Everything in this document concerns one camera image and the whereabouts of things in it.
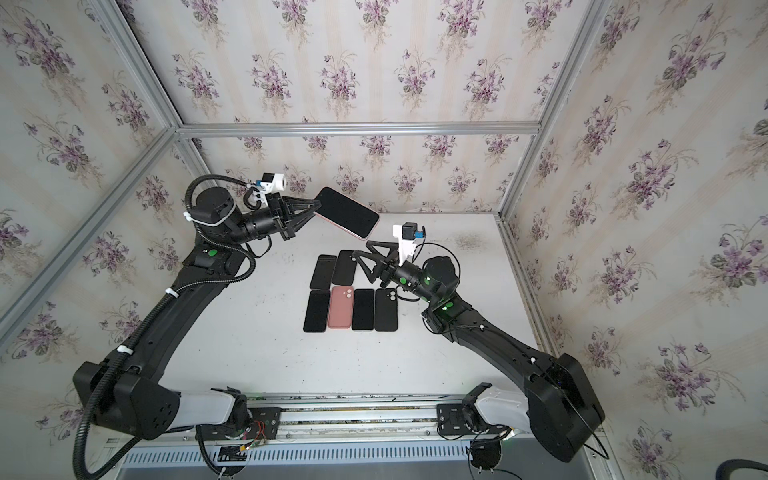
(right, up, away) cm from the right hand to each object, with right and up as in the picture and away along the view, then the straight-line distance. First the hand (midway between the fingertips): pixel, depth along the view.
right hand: (357, 251), depth 66 cm
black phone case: (-8, -8, +38) cm, 40 cm away
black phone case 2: (+7, -19, +28) cm, 34 cm away
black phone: (-16, -9, +41) cm, 45 cm away
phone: (-15, -20, +27) cm, 37 cm away
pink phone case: (-8, -19, +28) cm, 34 cm away
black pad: (-1, -19, +27) cm, 33 cm away
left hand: (-7, +11, -5) cm, 14 cm away
